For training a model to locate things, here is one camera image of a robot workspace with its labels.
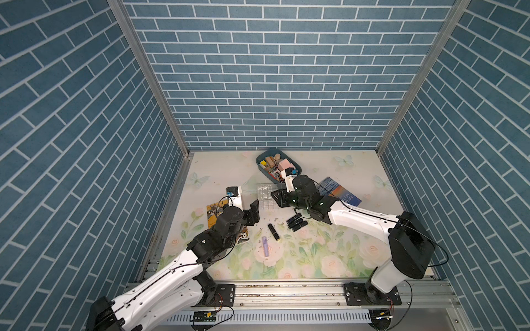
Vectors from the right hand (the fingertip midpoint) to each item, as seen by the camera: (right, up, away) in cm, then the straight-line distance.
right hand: (272, 194), depth 82 cm
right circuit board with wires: (+38, -42, -11) cm, 57 cm away
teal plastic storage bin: (-1, +13, +30) cm, 33 cm away
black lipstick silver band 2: (+10, -14, +9) cm, 20 cm away
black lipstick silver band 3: (+12, -15, +8) cm, 21 cm away
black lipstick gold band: (+1, -18, +7) cm, 19 cm away
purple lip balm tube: (-3, -22, +3) cm, 23 cm away
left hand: (-6, -2, -7) cm, 9 cm away
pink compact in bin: (+6, +12, +23) cm, 27 cm away
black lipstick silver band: (+9, -12, +11) cm, 19 cm away
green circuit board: (-24, -42, -10) cm, 49 cm away
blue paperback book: (+29, +1, +23) cm, 37 cm away
